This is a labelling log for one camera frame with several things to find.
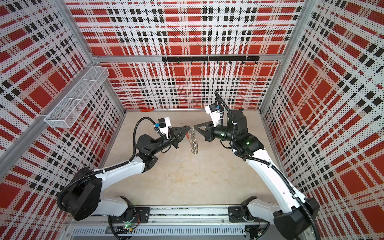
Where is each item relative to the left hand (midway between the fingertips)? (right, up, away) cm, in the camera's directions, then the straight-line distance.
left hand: (190, 129), depth 67 cm
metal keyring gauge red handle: (+1, -5, 0) cm, 5 cm away
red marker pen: (-42, +14, +59) cm, 74 cm away
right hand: (+2, 0, -4) cm, 5 cm away
